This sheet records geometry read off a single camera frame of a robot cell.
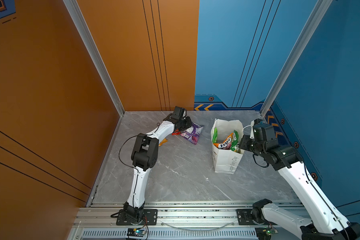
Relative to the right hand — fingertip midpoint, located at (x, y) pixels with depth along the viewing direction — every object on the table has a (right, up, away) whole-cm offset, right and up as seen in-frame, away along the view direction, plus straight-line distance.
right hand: (239, 139), depth 73 cm
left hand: (-21, +9, +27) cm, 36 cm away
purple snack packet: (-21, +2, +24) cm, 32 cm away
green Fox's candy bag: (-1, -3, +1) cm, 3 cm away
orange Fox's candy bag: (-5, -3, +4) cm, 7 cm away
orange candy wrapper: (-41, -4, +29) cm, 50 cm away
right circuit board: (+11, -44, -3) cm, 46 cm away
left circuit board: (-50, -44, -2) cm, 67 cm away
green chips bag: (-10, 0, +7) cm, 13 cm away
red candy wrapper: (-31, +3, +6) cm, 32 cm away
